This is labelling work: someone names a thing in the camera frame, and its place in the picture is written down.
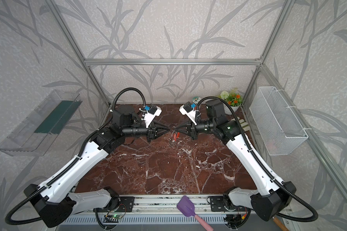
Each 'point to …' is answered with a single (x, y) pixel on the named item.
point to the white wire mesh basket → (277, 126)
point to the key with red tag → (176, 135)
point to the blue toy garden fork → (279, 222)
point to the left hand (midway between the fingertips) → (169, 126)
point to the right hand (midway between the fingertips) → (177, 125)
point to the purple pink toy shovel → (186, 206)
